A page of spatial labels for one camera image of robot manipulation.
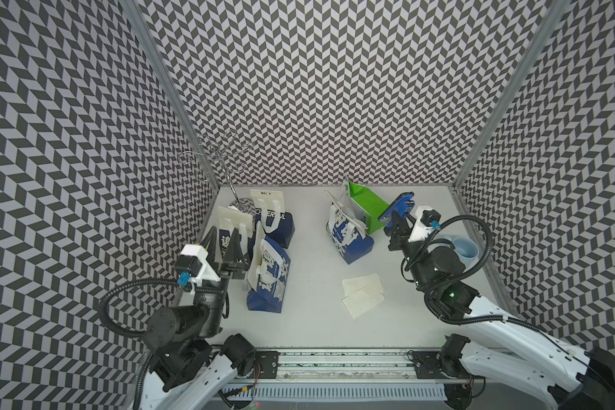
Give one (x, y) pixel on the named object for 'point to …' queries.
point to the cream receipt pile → (361, 293)
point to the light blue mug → (466, 249)
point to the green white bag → (364, 204)
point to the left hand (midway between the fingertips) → (229, 230)
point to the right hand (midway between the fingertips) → (397, 215)
